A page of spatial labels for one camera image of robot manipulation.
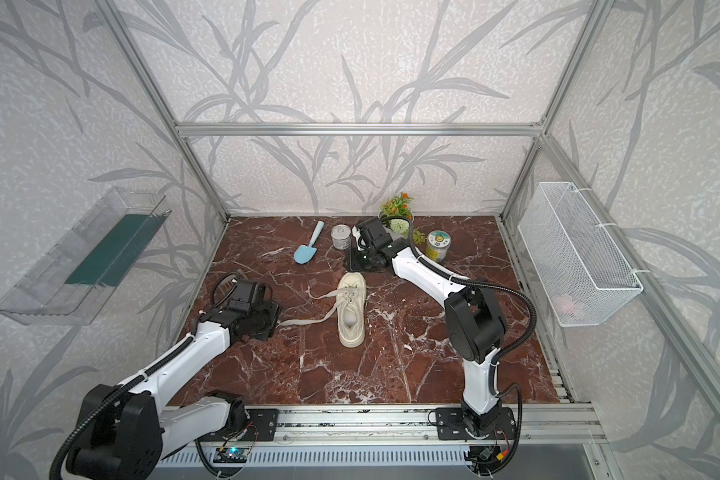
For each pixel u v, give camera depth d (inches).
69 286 25.0
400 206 40.4
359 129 38.0
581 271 24.1
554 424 29.7
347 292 36.0
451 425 28.8
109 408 15.6
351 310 34.1
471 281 20.5
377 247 27.7
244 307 26.2
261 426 29.0
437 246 39.6
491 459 27.8
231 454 27.8
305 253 42.7
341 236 42.6
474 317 19.6
